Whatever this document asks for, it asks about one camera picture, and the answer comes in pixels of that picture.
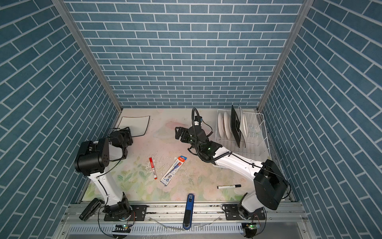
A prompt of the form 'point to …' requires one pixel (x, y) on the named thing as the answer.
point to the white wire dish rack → (244, 133)
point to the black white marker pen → (225, 186)
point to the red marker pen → (152, 168)
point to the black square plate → (235, 125)
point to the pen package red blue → (167, 178)
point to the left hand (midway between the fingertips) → (130, 127)
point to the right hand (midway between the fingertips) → (180, 128)
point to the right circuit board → (252, 226)
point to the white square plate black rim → (138, 125)
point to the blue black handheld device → (189, 211)
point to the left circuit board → (124, 228)
